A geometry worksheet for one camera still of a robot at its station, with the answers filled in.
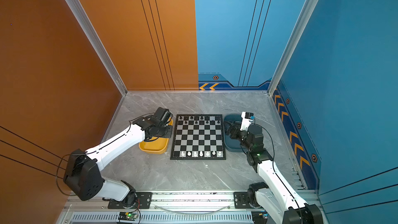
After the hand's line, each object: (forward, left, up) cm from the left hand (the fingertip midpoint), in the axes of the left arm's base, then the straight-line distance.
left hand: (169, 129), depth 86 cm
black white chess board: (+1, -16, -9) cm, 19 cm away
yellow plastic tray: (-6, +8, -9) cm, 13 cm away
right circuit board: (-38, -46, -12) cm, 61 cm away
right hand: (0, -32, +7) cm, 33 cm away
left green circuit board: (-39, +14, -13) cm, 43 cm away
